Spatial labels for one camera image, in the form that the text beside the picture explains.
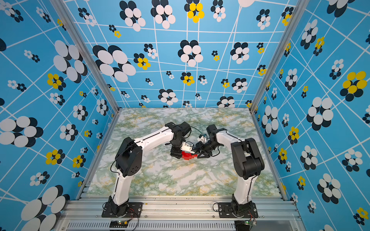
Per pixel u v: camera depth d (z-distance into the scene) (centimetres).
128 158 52
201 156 89
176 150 80
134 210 73
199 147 80
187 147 80
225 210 72
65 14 71
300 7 68
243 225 69
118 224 72
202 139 89
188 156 87
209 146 79
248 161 50
